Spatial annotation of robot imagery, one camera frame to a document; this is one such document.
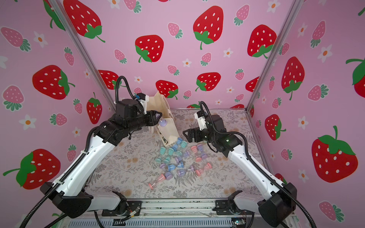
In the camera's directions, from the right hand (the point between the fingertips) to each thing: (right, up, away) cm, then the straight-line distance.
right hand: (187, 132), depth 72 cm
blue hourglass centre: (-10, -23, +14) cm, 29 cm away
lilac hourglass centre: (-4, -25, +11) cm, 28 cm away
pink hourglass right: (+7, -25, +11) cm, 28 cm away
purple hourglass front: (-11, -26, +10) cm, 30 cm away
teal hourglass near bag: (-17, -14, +22) cm, 32 cm away
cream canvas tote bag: (-13, -3, +25) cm, 28 cm away
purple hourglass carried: (-13, +5, +1) cm, 14 cm away
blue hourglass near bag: (-6, -8, +26) cm, 28 cm away
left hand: (-13, +10, -4) cm, 17 cm away
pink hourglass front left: (-15, -28, +9) cm, 33 cm away
